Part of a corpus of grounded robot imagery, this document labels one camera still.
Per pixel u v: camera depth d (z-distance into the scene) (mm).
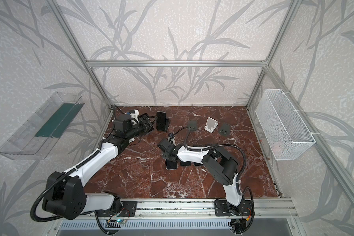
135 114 766
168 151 707
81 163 468
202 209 753
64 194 410
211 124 1012
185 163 889
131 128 671
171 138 822
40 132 644
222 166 488
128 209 723
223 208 732
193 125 1094
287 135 606
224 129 1008
